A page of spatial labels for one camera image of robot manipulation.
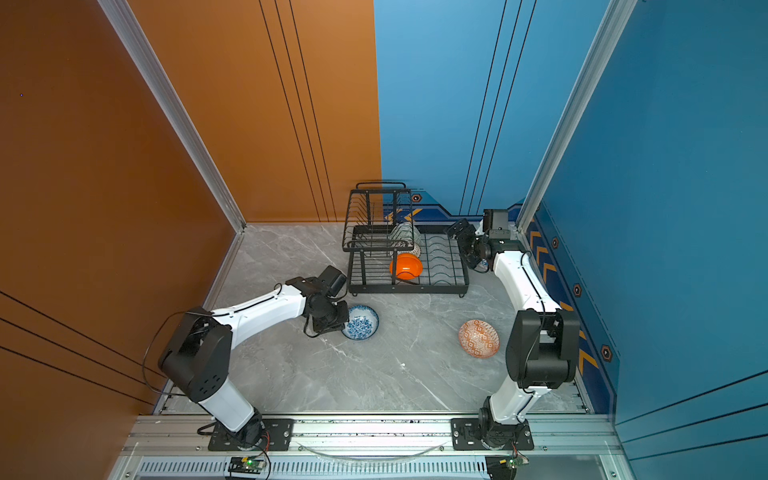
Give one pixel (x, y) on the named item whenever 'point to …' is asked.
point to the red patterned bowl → (478, 339)
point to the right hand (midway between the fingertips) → (448, 238)
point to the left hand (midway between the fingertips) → (348, 322)
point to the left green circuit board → (246, 465)
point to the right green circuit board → (501, 467)
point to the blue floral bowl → (363, 322)
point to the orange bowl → (408, 266)
